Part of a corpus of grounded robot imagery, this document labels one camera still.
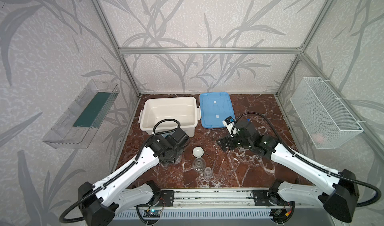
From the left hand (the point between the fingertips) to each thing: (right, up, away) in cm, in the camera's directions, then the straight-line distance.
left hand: (181, 149), depth 75 cm
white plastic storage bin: (0, +20, +16) cm, 26 cm away
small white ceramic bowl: (+8, -5, +14) cm, 17 cm away
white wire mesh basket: (+63, +15, -15) cm, 67 cm away
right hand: (+22, +8, +2) cm, 23 cm away
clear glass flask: (+9, -9, +4) cm, 13 cm away
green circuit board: (-14, -30, -4) cm, 33 cm away
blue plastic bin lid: (+21, +21, +37) cm, 47 cm away
